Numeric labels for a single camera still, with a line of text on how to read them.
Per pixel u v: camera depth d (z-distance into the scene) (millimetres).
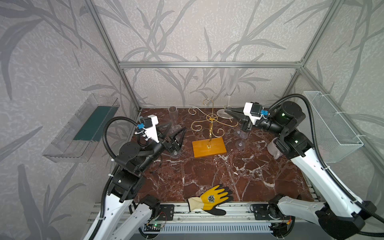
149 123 469
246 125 475
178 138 1050
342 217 382
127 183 428
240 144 988
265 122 475
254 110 406
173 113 937
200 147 958
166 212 730
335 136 607
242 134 912
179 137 1054
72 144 629
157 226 705
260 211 734
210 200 753
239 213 750
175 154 940
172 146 502
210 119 735
